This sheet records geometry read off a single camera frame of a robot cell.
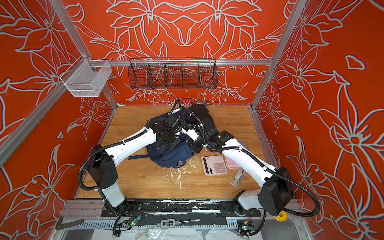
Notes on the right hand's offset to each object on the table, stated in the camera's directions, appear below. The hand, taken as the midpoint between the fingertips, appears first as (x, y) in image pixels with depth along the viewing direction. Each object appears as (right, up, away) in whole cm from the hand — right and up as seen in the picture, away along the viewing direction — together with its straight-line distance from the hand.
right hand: (186, 143), depth 77 cm
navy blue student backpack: (-6, -8, 0) cm, 10 cm away
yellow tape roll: (+46, -34, -7) cm, 58 cm away
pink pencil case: (+26, -14, +9) cm, 31 cm away
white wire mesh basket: (-64, +39, +16) cm, 76 cm away
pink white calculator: (+16, -15, +9) cm, 23 cm away
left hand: (-6, +1, +8) cm, 10 cm away
